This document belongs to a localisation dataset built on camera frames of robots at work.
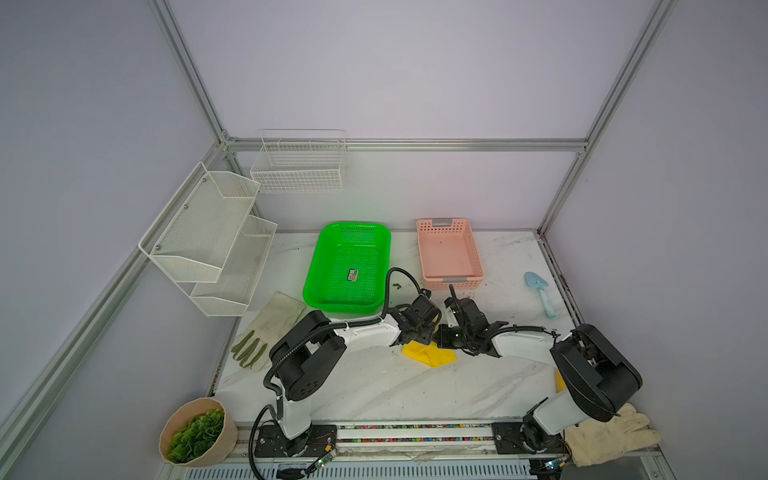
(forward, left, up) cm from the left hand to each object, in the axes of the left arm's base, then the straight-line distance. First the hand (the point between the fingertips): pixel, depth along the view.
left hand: (419, 328), depth 90 cm
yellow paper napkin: (-7, -3, -3) cm, 8 cm away
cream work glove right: (-30, -43, -2) cm, 52 cm away
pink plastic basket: (+35, -14, -5) cm, 38 cm away
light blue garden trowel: (+19, -43, -1) cm, 47 cm away
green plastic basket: (+25, +25, -3) cm, 36 cm away
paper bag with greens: (-30, +51, +8) cm, 60 cm away
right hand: (-2, -4, -2) cm, 5 cm away
